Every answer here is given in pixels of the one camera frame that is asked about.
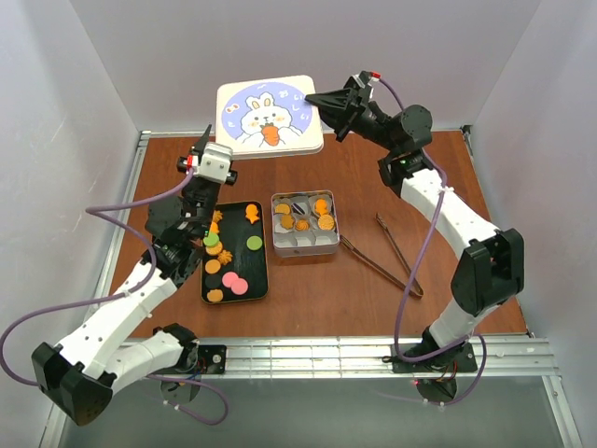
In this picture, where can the black sandwich cookie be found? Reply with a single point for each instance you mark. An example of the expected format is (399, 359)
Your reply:
(213, 281)

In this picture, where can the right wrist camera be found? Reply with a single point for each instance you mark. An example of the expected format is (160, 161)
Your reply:
(366, 79)

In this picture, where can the plain orange round cookie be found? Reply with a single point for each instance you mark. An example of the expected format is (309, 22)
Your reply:
(212, 266)

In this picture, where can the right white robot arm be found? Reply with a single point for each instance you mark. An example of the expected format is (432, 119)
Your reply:
(490, 268)

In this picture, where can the orange scalloped cookie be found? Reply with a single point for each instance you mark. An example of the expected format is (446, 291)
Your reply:
(215, 295)

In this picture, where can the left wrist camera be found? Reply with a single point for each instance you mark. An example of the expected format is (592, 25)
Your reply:
(212, 162)

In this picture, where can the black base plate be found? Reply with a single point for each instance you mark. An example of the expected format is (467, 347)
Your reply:
(459, 359)
(208, 359)

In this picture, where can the silver cookie tin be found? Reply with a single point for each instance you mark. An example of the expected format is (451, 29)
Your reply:
(314, 242)

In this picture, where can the silver tin lid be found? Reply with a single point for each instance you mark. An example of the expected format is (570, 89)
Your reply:
(268, 118)

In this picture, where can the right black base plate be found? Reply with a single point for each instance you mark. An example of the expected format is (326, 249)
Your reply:
(459, 359)

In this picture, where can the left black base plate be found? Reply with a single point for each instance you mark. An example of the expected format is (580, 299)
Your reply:
(208, 359)

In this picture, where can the pink sandwich cookie upper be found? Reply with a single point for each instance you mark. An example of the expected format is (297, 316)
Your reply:
(229, 278)

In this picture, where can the orange fish cookie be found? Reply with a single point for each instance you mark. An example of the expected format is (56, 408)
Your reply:
(252, 213)
(320, 207)

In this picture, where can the orange waffle cookie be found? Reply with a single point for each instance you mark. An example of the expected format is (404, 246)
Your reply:
(282, 208)

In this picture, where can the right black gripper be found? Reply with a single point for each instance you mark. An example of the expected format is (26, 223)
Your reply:
(350, 108)

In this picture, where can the orange bear cookie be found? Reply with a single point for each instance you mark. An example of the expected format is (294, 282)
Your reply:
(287, 222)

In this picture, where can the silver metal tongs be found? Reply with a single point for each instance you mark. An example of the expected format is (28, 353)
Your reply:
(384, 256)

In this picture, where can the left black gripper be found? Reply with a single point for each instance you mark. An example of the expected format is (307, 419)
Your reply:
(201, 189)

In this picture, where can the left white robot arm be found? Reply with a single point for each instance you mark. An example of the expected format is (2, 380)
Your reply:
(84, 370)

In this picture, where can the orange dotted round cookie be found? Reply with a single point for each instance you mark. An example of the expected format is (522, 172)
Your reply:
(326, 222)

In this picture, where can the orange flower cookie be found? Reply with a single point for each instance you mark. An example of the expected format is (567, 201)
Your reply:
(225, 257)

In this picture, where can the pink sandwich cookie lower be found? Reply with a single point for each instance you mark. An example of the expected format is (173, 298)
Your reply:
(239, 286)

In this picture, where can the black cookie tray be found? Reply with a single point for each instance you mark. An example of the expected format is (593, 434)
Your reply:
(233, 230)

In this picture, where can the green topped sandwich cookie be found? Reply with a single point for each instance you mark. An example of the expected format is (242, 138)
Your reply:
(212, 244)

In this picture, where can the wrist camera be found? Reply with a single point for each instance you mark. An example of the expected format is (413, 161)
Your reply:
(212, 162)
(366, 79)

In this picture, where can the pink sandwich cookie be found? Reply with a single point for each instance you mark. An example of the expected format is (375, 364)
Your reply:
(229, 278)
(239, 286)

